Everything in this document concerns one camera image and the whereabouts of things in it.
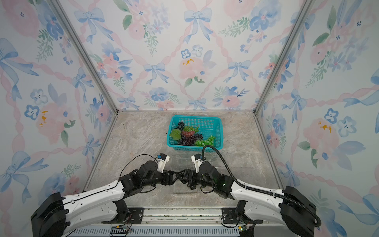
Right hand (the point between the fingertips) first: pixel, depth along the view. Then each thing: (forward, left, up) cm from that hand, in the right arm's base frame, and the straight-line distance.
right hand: (175, 169), depth 75 cm
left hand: (-1, -1, -4) cm, 4 cm away
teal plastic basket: (+39, -19, -13) cm, 45 cm away
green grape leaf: (+26, +2, -4) cm, 26 cm away
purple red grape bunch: (+25, -5, -9) cm, 27 cm away
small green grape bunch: (+34, -7, -9) cm, 36 cm away
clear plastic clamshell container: (+11, 0, -14) cm, 18 cm away
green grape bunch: (+23, -19, -10) cm, 32 cm away
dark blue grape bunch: (+36, +1, -7) cm, 36 cm away
